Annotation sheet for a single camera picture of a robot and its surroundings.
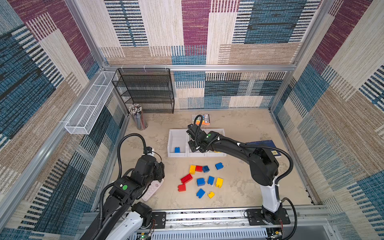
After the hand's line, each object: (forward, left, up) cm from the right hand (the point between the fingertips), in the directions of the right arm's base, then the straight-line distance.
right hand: (195, 145), depth 91 cm
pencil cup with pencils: (+20, +36, +6) cm, 42 cm away
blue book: (-3, -51, -8) cm, 52 cm away
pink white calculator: (-21, +23, -6) cm, 32 cm away
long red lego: (-17, +6, -8) cm, 20 cm away
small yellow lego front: (-26, -7, -8) cm, 28 cm away
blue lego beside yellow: (-19, -8, -8) cm, 22 cm away
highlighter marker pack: (+26, -9, -6) cm, 28 cm away
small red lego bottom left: (-22, +8, -8) cm, 25 cm away
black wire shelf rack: (+41, +31, +12) cm, 53 cm away
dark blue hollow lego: (-13, -5, -6) cm, 15 cm away
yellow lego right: (-21, -12, -6) cm, 25 cm away
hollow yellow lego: (-12, +2, -8) cm, 15 cm away
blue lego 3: (0, +12, -6) cm, 13 cm away
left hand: (-16, +18, +9) cm, 26 cm away
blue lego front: (-25, -2, -8) cm, 27 cm away
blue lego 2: (-19, -3, -8) cm, 21 cm away
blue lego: (-10, -14, -9) cm, 19 cm away
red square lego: (-12, -2, -7) cm, 14 cm away
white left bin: (+11, +12, -8) cm, 18 cm away
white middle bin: (-3, +3, -4) cm, 6 cm away
